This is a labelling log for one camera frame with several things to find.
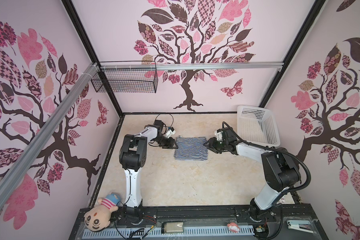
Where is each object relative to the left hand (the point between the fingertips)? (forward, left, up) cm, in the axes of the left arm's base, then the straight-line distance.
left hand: (174, 148), depth 98 cm
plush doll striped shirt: (-41, +33, +7) cm, 53 cm away
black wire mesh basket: (+34, +24, +32) cm, 53 cm away
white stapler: (-43, -66, -1) cm, 79 cm away
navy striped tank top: (0, -11, 0) cm, 11 cm away
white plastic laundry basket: (+21, -64, -1) cm, 67 cm away
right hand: (-1, -20, +7) cm, 21 cm away
